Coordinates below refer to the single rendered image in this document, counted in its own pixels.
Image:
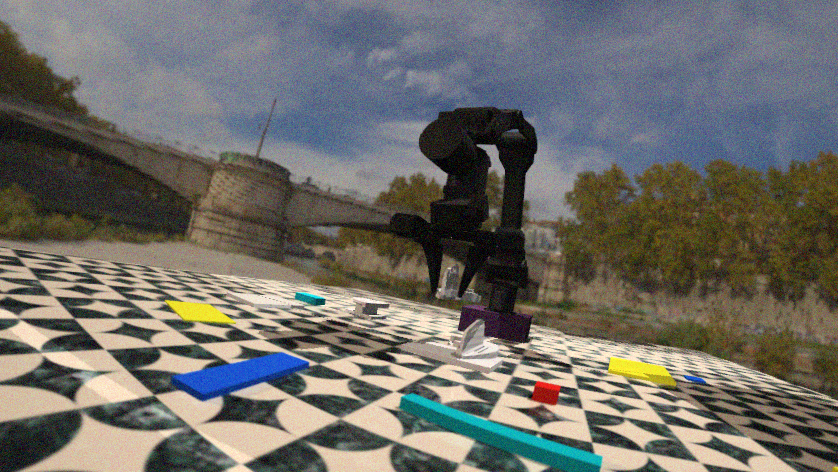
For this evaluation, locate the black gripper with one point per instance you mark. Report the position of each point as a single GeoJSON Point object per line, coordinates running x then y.
{"type": "Point", "coordinates": [508, 240]}

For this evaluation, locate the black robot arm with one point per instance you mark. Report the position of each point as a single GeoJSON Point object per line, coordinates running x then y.
{"type": "Point", "coordinates": [451, 143]}

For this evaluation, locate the teal long flat bar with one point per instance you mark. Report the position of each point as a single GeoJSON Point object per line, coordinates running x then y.
{"type": "Point", "coordinates": [532, 447]}

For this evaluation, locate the teal rectangular block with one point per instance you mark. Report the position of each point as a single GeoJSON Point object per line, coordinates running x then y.
{"type": "Point", "coordinates": [310, 298]}

